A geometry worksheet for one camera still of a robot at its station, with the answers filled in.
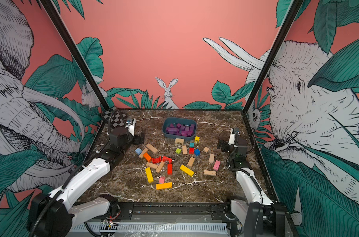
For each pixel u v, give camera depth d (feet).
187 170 2.89
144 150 3.13
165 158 2.97
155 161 2.97
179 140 3.32
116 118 3.64
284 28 2.49
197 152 3.10
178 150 3.14
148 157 3.02
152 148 3.22
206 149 3.19
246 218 1.45
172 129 3.51
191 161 2.97
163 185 2.70
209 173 2.88
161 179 2.76
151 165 2.96
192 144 3.31
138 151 3.09
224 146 2.49
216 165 2.96
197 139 3.31
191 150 3.09
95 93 3.57
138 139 2.40
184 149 3.20
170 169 2.94
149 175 2.82
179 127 3.52
